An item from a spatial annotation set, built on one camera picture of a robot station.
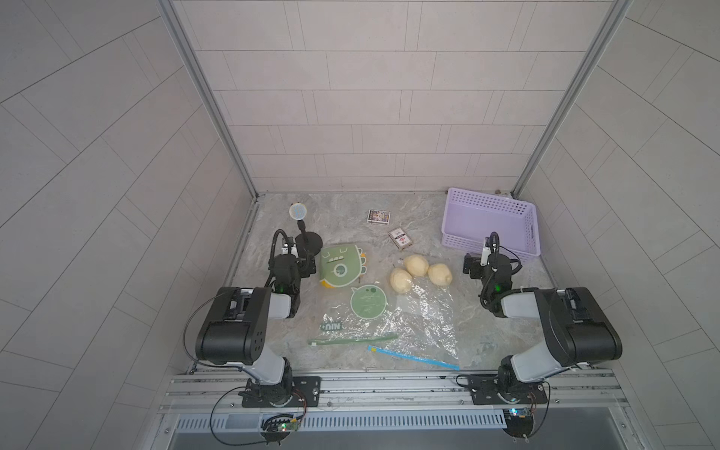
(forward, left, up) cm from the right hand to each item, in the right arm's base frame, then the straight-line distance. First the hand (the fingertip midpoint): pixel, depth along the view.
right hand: (480, 251), depth 95 cm
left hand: (+4, +62, +3) cm, 62 cm away
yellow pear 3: (-9, +16, +2) cm, 19 cm away
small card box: (+19, +34, -1) cm, 39 cm away
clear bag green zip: (-19, +38, 0) cm, 42 cm away
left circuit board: (-44, +62, -3) cm, 77 cm away
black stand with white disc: (+9, +60, 0) cm, 60 cm away
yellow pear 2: (-10, +29, +3) cm, 31 cm away
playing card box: (+9, +26, -2) cm, 28 cm away
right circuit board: (-46, +3, -6) cm, 47 cm away
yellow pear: (-5, +23, +2) cm, 24 cm away
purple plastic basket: (+18, -2, -2) cm, 18 cm away
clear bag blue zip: (-24, +24, -2) cm, 34 cm away
